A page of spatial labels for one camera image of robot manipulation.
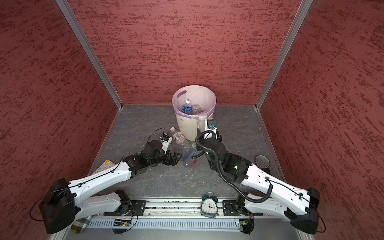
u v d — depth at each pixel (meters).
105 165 0.87
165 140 0.71
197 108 1.03
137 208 0.74
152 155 0.62
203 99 0.98
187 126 0.87
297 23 0.76
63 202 0.39
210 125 0.53
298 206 0.39
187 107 0.98
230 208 0.74
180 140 0.96
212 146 0.45
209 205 0.72
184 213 0.73
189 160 0.92
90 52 0.88
